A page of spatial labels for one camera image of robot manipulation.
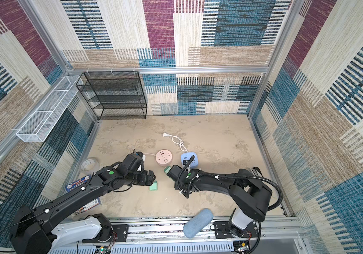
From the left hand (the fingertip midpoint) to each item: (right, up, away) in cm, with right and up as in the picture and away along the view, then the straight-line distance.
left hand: (149, 175), depth 79 cm
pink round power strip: (+5, +6, +17) cm, 19 cm away
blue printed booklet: (-39, -7, +8) cm, 40 cm away
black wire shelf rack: (-30, +46, +30) cm, 63 cm away
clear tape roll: (-39, +2, +17) cm, 42 cm away
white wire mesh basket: (-48, +36, +2) cm, 60 cm away
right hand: (+17, -7, +7) cm, 20 cm away
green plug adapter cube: (+7, 0, +12) cm, 14 cm away
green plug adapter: (+1, -8, +6) cm, 10 cm away
